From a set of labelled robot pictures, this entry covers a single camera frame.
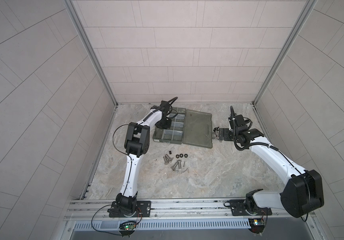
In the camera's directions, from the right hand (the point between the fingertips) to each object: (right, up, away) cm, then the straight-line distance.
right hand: (225, 132), depth 85 cm
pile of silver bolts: (-34, -16, +1) cm, 37 cm away
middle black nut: (-26, -14, +4) cm, 30 cm away
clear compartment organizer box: (-30, -2, +12) cm, 32 cm away
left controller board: (-49, -38, -21) cm, 66 cm away
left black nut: (-28, -14, +3) cm, 32 cm away
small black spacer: (-32, -12, +4) cm, 35 cm away
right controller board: (+9, -40, -17) cm, 45 cm away
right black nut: (-23, -14, +4) cm, 27 cm away
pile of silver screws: (-27, -17, 0) cm, 32 cm away
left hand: (-34, +4, +19) cm, 39 cm away
